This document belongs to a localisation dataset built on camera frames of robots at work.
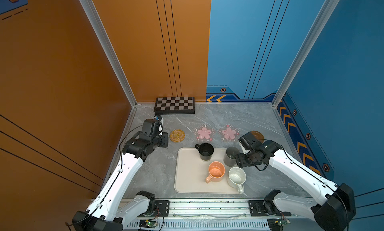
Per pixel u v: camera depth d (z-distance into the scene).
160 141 0.66
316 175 0.44
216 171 0.85
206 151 0.89
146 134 0.55
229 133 1.03
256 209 0.72
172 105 1.15
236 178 0.82
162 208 0.73
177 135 1.00
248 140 0.61
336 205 0.38
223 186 0.82
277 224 0.70
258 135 1.00
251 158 0.64
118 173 0.43
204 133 1.03
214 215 0.72
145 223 0.71
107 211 0.38
